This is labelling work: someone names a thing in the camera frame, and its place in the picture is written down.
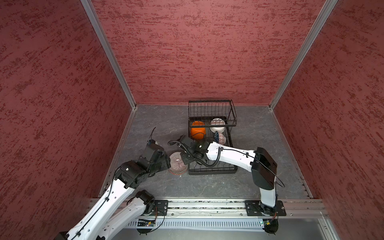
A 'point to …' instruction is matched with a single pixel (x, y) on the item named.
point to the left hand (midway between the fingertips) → (164, 164)
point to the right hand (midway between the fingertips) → (186, 160)
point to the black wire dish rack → (210, 121)
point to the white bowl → (218, 121)
